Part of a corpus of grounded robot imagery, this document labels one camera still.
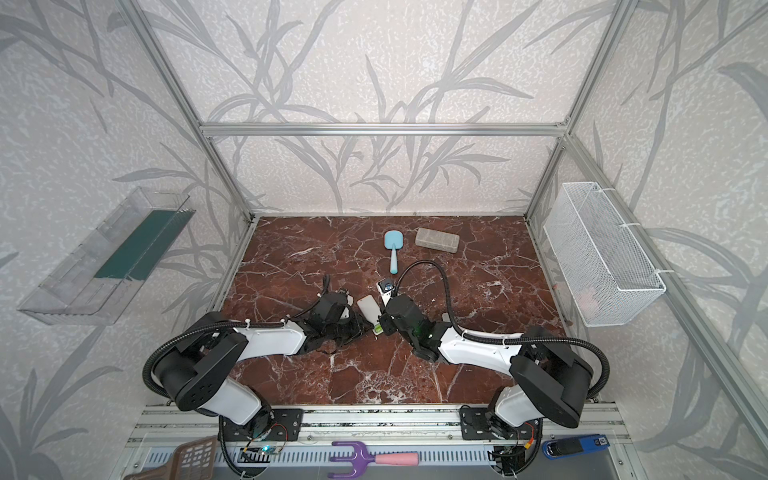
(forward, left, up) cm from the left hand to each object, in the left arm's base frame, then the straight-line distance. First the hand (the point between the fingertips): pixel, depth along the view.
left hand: (378, 320), depth 88 cm
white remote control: (+3, +2, -2) cm, 4 cm away
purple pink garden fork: (-33, +2, -2) cm, 33 cm away
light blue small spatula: (+33, -4, -4) cm, 34 cm away
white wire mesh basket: (-2, -50, +31) cm, 59 cm away
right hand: (+5, -2, +8) cm, 9 cm away
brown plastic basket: (-34, +42, -3) cm, 54 cm away
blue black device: (-31, -46, +2) cm, 55 cm away
